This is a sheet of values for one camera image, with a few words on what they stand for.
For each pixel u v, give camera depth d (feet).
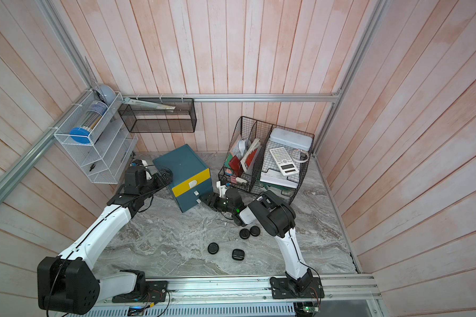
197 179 2.72
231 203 2.62
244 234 2.82
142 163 2.46
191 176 2.64
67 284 1.29
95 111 2.51
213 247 2.74
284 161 2.87
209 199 2.82
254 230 2.88
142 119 3.43
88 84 2.83
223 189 2.99
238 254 2.63
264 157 3.17
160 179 2.40
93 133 2.34
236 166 3.48
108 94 2.73
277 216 1.88
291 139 3.17
